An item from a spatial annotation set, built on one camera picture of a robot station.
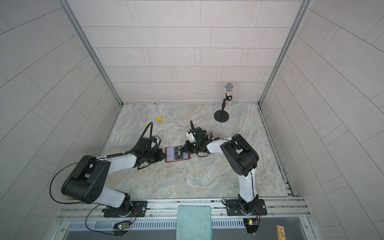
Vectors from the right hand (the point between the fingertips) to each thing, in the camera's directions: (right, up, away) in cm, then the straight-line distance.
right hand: (181, 151), depth 90 cm
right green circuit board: (+35, -28, -22) cm, 51 cm away
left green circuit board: (-22, -26, -26) cm, 43 cm away
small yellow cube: (-18, +19, +17) cm, 31 cm away
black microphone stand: (+27, +22, +18) cm, 39 cm away
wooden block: (+47, -29, -26) cm, 61 cm away
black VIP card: (-2, -1, -2) cm, 3 cm away
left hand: (-7, -2, 0) cm, 7 cm away
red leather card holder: (-7, -2, -2) cm, 7 cm away
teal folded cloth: (+9, -27, -24) cm, 37 cm away
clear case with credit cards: (+18, +9, +3) cm, 21 cm away
